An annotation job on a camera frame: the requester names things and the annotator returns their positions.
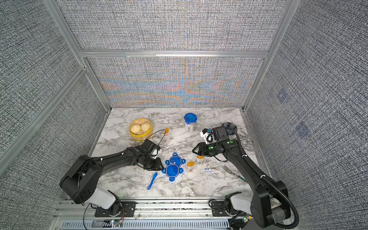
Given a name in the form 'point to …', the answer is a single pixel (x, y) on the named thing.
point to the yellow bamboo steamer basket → (142, 136)
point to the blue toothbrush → (153, 179)
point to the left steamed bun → (135, 128)
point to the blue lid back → (190, 118)
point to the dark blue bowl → (230, 125)
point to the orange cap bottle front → (190, 165)
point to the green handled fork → (228, 170)
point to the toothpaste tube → (212, 170)
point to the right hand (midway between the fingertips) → (196, 148)
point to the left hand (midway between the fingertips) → (164, 168)
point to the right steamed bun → (145, 126)
